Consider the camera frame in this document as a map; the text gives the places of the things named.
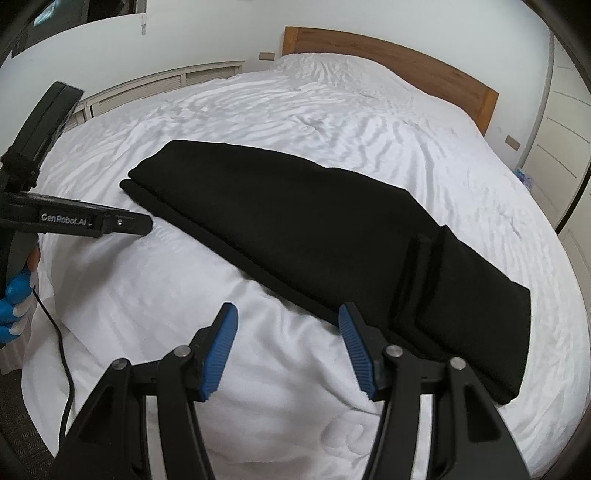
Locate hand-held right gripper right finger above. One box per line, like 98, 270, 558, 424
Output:
338, 302, 532, 480

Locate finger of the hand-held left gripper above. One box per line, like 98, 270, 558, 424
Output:
13, 80, 86, 160
98, 207, 154, 238

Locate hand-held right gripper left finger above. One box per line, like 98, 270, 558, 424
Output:
48, 302, 239, 480

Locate black pants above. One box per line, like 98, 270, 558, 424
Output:
119, 140, 532, 407

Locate person's left hand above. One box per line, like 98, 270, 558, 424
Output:
0, 249, 41, 349

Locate dark framed window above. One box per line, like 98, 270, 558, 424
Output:
9, 0, 148, 58

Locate bed with white duvet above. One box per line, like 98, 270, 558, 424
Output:
18, 53, 591, 480

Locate wooden headboard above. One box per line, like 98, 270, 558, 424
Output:
281, 26, 500, 137

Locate white wardrobe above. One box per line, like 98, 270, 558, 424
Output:
517, 39, 591, 234

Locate white louvered wall panel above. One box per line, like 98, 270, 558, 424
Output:
60, 60, 243, 136

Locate black cable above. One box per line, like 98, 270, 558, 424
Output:
31, 284, 75, 432

